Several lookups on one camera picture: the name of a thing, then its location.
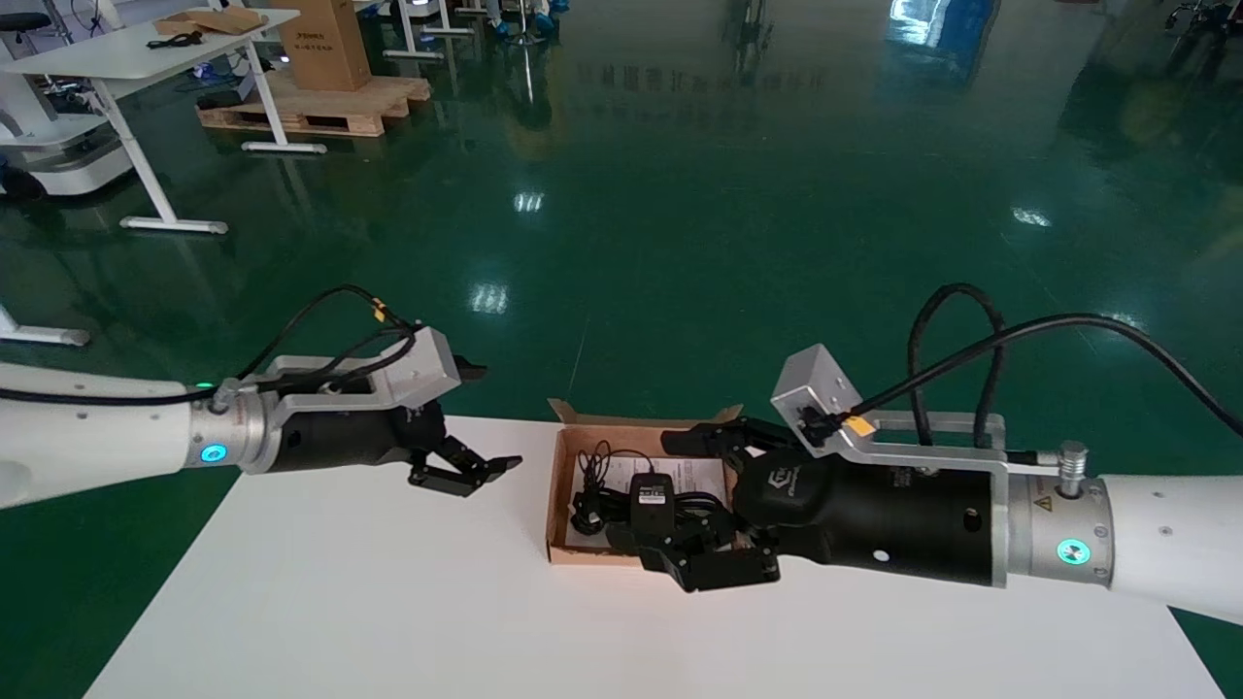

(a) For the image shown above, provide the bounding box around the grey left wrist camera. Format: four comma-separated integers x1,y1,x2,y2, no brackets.
233,327,462,414

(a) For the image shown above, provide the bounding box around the white background table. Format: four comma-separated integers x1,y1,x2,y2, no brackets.
0,8,328,236

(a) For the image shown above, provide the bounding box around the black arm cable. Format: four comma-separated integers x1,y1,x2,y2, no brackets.
859,283,1243,449
0,284,420,407

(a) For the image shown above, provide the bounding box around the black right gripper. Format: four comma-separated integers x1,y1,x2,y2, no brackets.
636,417,1006,593

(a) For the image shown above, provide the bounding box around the white table leg frame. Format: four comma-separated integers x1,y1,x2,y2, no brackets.
384,0,477,61

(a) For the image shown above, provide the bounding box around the cardboard storage box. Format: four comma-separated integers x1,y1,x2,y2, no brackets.
546,398,749,567

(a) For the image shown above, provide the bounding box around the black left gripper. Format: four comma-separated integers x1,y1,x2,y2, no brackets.
267,359,522,498

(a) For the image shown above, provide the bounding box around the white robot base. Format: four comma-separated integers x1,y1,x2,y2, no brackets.
0,68,134,200

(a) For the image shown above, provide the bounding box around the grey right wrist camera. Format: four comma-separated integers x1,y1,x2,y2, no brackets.
772,343,1011,486

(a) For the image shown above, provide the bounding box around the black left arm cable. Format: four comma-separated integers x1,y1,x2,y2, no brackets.
0,284,420,407

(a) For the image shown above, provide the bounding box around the tall brown cardboard carton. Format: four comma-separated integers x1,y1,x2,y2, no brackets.
272,0,373,92

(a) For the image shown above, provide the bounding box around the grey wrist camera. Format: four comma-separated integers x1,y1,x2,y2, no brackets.
772,343,1011,486
233,327,462,414

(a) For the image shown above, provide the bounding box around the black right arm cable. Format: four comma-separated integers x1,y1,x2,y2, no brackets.
859,283,1243,449

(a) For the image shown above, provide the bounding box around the dark wheeled cart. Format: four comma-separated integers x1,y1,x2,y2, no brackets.
1165,0,1243,40

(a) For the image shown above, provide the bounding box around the white table foot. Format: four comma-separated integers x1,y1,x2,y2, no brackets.
0,306,90,348

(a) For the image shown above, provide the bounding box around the thick black power cable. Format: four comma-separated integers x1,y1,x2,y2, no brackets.
571,485,741,552

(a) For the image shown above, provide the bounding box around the wooden pallet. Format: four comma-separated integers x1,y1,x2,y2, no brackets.
197,75,432,138

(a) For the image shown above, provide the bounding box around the flat cardboard piece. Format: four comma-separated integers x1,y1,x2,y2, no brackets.
155,8,271,36

